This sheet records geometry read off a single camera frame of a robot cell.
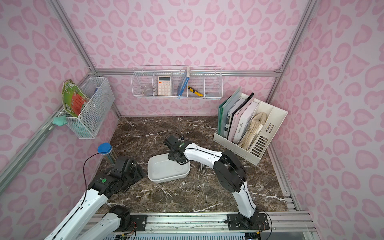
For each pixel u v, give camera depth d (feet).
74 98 2.42
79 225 1.45
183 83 2.89
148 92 3.15
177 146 2.27
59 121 2.03
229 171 1.64
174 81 3.26
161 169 3.04
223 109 2.68
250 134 2.89
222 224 2.42
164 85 3.12
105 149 2.59
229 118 2.75
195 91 3.21
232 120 2.69
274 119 2.91
